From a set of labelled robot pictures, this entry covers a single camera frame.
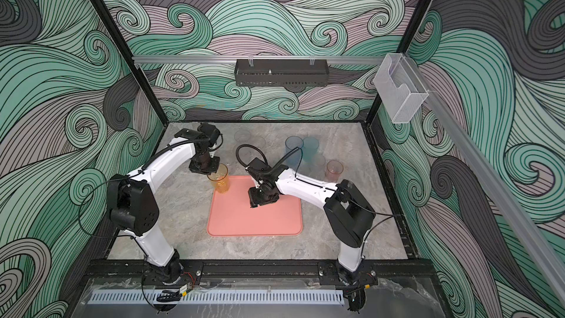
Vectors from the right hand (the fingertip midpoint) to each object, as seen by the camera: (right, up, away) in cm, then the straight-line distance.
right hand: (253, 204), depth 83 cm
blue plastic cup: (+15, +23, +12) cm, 30 cm away
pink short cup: (+35, +12, +15) cm, 40 cm away
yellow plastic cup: (-13, +10, 0) cm, 16 cm away
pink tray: (-10, -5, +4) cm, 12 cm away
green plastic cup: (+25, +22, +18) cm, 38 cm away
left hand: (-18, +13, +3) cm, 22 cm away
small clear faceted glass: (0, +24, +26) cm, 35 cm away
